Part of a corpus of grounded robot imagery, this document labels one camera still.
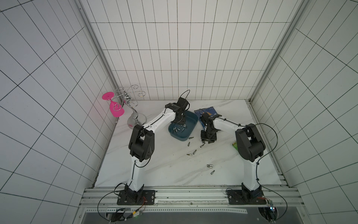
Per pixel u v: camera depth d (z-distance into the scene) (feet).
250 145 1.73
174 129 3.30
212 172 2.67
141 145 1.72
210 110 3.71
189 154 2.89
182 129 3.28
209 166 2.73
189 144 3.05
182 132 3.28
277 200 2.33
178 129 3.29
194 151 2.95
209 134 2.69
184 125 3.37
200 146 3.02
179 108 2.24
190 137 3.13
